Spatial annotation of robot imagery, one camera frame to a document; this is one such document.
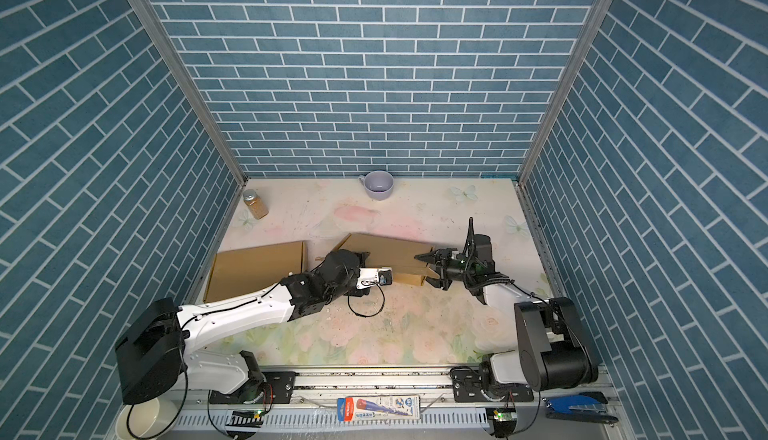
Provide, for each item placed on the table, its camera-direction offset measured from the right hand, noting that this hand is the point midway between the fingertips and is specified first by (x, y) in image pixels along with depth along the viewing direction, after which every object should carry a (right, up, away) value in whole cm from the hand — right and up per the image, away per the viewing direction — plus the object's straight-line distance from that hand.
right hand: (413, 260), depth 82 cm
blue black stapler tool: (+41, -32, -13) cm, 53 cm away
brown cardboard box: (-54, -6, +13) cm, 56 cm away
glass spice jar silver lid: (-54, +16, +20) cm, 60 cm away
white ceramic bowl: (-61, -33, -15) cm, 71 cm away
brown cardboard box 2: (-4, +1, -1) cm, 4 cm away
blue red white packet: (-9, -33, -12) cm, 36 cm away
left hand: (-13, 0, 0) cm, 13 cm away
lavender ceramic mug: (-12, +24, +33) cm, 42 cm away
